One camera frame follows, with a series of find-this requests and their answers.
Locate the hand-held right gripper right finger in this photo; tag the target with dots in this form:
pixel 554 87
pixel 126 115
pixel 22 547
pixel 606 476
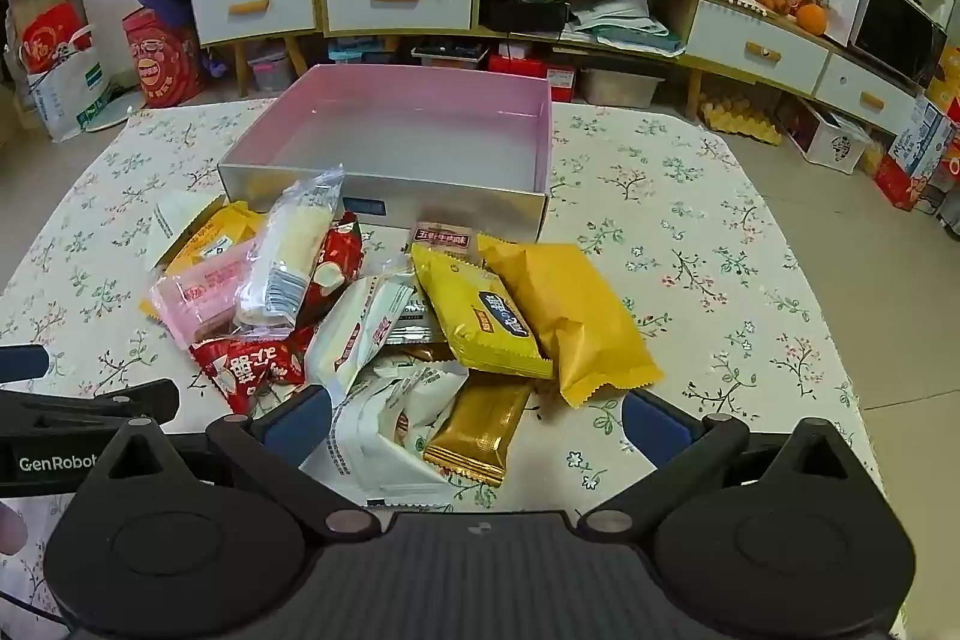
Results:
pixel 652 430

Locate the floral tablecloth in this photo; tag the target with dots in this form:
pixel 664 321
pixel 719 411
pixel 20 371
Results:
pixel 675 235

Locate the person's left hand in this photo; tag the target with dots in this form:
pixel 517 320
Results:
pixel 9 529

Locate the white printed carton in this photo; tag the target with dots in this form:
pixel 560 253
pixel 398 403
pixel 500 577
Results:
pixel 836 149

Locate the silver foil snack packet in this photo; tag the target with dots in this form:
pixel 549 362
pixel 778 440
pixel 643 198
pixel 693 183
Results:
pixel 412 321

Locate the white packet red label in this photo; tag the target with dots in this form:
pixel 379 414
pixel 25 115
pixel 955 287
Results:
pixel 352 332

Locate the yellow egg tray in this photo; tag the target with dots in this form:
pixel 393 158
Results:
pixel 739 123

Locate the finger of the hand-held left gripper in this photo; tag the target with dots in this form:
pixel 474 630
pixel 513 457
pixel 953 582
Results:
pixel 22 361
pixel 82 400

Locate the microwave oven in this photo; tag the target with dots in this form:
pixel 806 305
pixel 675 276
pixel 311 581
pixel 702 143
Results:
pixel 892 33

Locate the pink cardboard box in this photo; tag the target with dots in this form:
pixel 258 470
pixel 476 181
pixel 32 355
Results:
pixel 390 123

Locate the small pink-brown packet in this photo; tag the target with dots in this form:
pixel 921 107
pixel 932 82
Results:
pixel 442 235

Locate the clear storage bin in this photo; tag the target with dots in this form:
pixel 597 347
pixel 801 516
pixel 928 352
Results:
pixel 622 89

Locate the red box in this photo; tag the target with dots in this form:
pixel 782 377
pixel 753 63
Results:
pixel 562 85

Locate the long low wooden cabinet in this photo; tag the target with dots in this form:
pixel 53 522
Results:
pixel 675 14

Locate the clear packet cream bar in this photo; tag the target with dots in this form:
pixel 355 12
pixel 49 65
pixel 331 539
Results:
pixel 292 242

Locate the red snack packet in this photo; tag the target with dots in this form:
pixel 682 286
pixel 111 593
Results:
pixel 247 374
pixel 334 265

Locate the plain orange-yellow packet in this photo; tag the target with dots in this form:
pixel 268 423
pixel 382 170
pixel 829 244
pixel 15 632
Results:
pixel 570 310

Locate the white round stand base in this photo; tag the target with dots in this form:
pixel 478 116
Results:
pixel 112 115

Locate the red carton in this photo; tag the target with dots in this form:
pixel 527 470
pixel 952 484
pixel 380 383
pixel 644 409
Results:
pixel 904 186

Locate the pile of papers and cloth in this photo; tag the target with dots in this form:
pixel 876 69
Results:
pixel 622 21

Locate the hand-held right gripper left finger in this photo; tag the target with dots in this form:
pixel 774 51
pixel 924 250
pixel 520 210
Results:
pixel 300 422

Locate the gold snack packet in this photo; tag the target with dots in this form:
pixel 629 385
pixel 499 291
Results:
pixel 480 422

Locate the orange red snack boxes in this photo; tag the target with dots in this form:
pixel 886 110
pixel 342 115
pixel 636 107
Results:
pixel 946 78

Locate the orange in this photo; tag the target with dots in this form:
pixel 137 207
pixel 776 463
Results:
pixel 811 18

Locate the clear bin dark contents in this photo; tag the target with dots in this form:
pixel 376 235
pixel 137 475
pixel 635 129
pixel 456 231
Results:
pixel 450 54

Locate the white packet grey print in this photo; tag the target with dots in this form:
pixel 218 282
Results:
pixel 180 216

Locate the blue plastic bin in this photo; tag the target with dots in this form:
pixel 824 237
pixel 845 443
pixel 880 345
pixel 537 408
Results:
pixel 360 49

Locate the clear bin pink contents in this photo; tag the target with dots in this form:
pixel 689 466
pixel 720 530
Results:
pixel 270 74

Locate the pink snack packet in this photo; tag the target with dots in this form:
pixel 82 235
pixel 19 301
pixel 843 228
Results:
pixel 202 299

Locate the red gift bag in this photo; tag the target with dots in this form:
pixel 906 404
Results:
pixel 49 40
pixel 157 70

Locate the white green printed sack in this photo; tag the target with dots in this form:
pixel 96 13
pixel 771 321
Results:
pixel 67 100

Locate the yellow packet blue label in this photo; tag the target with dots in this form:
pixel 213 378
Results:
pixel 465 302

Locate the white blue carton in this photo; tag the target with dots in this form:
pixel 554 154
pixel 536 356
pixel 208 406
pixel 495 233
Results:
pixel 922 138

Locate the orange-yellow packet white label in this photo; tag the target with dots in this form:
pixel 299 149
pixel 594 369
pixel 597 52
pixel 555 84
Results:
pixel 225 227

